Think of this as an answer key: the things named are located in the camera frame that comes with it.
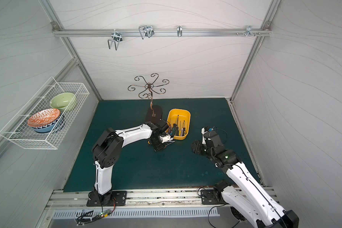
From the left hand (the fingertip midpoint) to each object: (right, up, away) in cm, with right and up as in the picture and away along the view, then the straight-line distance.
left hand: (161, 148), depth 91 cm
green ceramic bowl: (-51, +30, -18) cm, 61 cm away
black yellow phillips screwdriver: (+16, +10, +7) cm, 20 cm away
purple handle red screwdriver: (+14, +10, +7) cm, 19 cm away
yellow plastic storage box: (+15, +19, +15) cm, 29 cm away
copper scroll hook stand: (-8, +36, -3) cm, 37 cm away
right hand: (+20, +6, -14) cm, 26 cm away
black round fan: (+39, -26, -24) cm, 53 cm away
